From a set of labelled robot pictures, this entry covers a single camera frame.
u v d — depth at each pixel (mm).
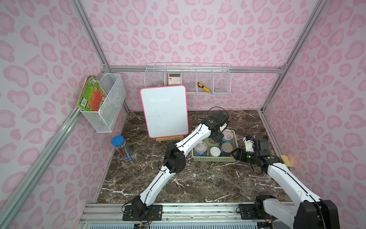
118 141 818
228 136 909
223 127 798
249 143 772
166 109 901
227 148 858
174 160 600
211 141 863
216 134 830
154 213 731
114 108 894
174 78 951
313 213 398
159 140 987
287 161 951
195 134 647
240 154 749
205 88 977
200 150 857
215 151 884
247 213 720
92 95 726
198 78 980
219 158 878
